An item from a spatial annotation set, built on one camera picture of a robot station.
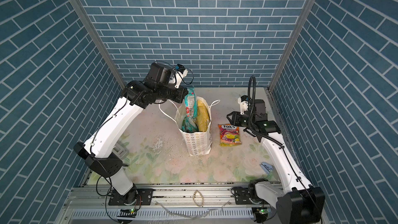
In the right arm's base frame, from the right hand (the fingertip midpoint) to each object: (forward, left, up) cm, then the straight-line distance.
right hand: (229, 114), depth 78 cm
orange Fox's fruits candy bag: (-1, -2, -19) cm, 19 cm away
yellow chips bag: (-3, +13, 0) cm, 13 cm away
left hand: (+1, +20, +14) cm, 24 cm away
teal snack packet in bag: (-3, +21, -8) cm, 22 cm away
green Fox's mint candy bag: (-3, +19, +10) cm, 21 cm away
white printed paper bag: (-14, +15, -7) cm, 21 cm away
